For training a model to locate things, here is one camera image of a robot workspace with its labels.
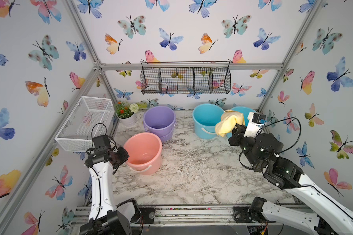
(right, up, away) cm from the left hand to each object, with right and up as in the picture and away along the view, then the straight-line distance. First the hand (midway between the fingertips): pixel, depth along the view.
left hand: (126, 154), depth 79 cm
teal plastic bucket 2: (+45, +20, +17) cm, 52 cm away
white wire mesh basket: (-26, +21, +12) cm, 35 cm away
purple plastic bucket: (+14, +19, +32) cm, 40 cm away
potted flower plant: (-8, +23, +22) cm, 33 cm away
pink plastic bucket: (+6, -1, +15) cm, 17 cm away
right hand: (+51, +17, -19) cm, 57 cm away
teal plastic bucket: (+72, +25, +20) cm, 78 cm away
